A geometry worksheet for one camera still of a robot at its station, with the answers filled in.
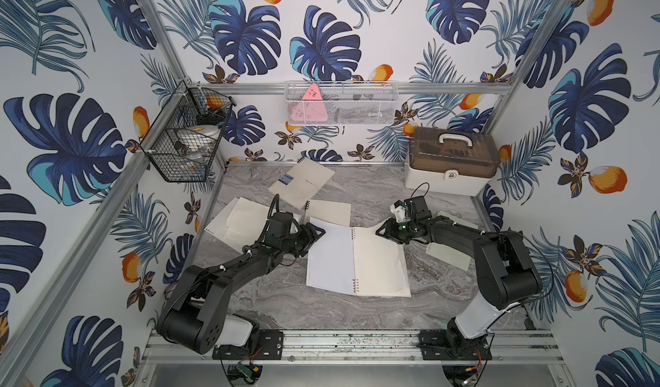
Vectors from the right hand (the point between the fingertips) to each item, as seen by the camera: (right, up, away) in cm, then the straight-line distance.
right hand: (380, 232), depth 94 cm
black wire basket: (-64, +31, -13) cm, 72 cm away
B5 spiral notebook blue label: (-18, +7, +12) cm, 23 cm away
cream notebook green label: (-9, -9, -4) cm, 14 cm away
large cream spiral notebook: (-32, +17, +18) cm, 41 cm away
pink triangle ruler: (-25, +44, -4) cm, 51 cm away
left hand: (-21, +1, -8) cm, 22 cm away
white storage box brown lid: (+29, +27, +4) cm, 39 cm away
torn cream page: (-63, +2, +7) cm, 63 cm away
